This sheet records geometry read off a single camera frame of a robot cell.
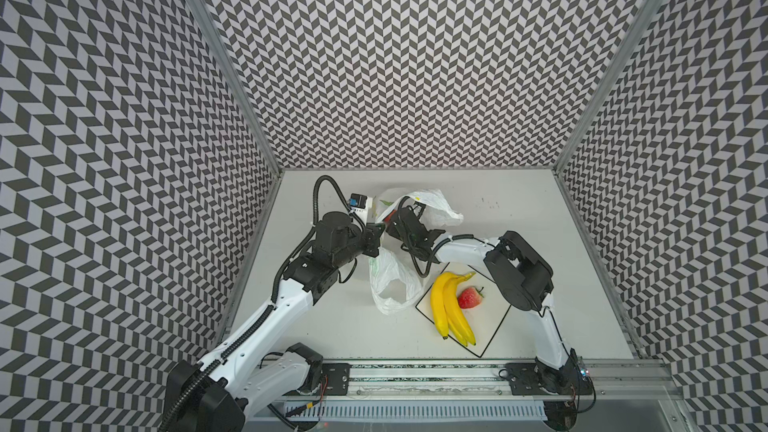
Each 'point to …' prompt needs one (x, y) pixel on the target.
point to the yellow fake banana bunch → (447, 307)
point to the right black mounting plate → (572, 378)
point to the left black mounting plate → (338, 377)
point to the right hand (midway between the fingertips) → (393, 227)
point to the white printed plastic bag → (437, 207)
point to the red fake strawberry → (470, 297)
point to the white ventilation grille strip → (416, 409)
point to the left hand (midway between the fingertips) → (385, 228)
